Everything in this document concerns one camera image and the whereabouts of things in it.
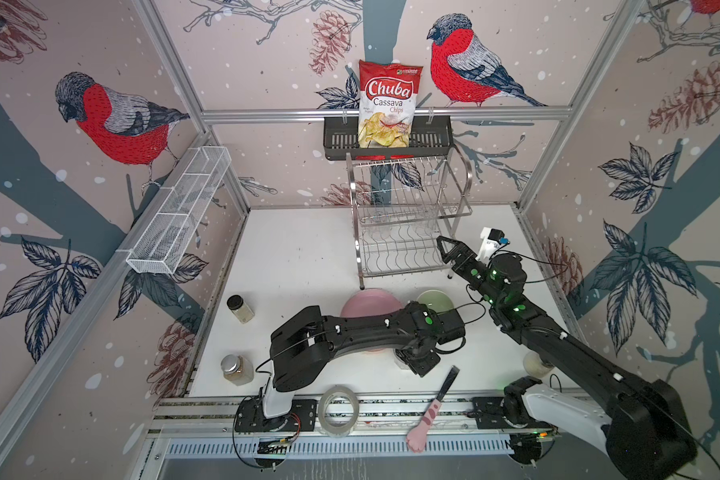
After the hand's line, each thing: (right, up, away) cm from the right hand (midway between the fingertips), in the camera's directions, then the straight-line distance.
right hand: (438, 249), depth 77 cm
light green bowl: (+1, -16, +8) cm, 18 cm away
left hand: (-5, -31, -2) cm, 31 cm away
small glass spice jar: (-56, -18, +8) cm, 60 cm away
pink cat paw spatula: (-7, -45, -7) cm, 46 cm away
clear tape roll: (-26, -44, -6) cm, 51 cm away
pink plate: (-18, -18, +16) cm, 30 cm away
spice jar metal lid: (-52, -28, -6) cm, 60 cm away
